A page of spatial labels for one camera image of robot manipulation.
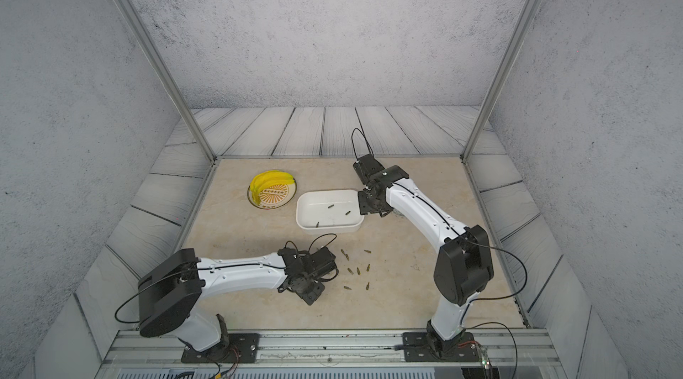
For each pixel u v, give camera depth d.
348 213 1.02
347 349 0.74
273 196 1.08
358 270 0.88
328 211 1.04
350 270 0.88
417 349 0.73
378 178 0.60
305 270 0.60
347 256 0.91
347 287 0.85
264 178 1.07
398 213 0.57
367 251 0.92
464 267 0.45
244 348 0.73
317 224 0.99
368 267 0.89
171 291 0.46
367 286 0.85
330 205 1.04
